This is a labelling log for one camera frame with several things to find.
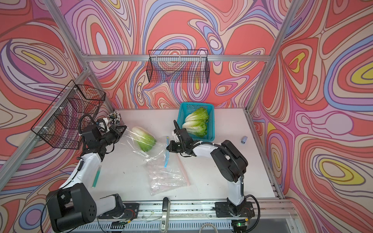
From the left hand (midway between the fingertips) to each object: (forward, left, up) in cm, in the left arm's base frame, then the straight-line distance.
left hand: (127, 126), depth 81 cm
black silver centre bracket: (-40, -24, -19) cm, 50 cm away
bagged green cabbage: (+8, -41, -16) cm, 45 cm away
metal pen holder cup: (+12, +14, -5) cm, 19 cm away
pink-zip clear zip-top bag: (-19, -21, -20) cm, 35 cm away
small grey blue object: (+4, -73, -19) cm, 76 cm away
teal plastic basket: (+7, -49, -18) cm, 53 cm away
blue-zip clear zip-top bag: (-9, -16, -15) cm, 24 cm away
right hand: (-6, -21, -18) cm, 29 cm away
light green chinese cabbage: (+19, -42, -14) cm, 49 cm away
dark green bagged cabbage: (-2, -8, -11) cm, 14 cm away
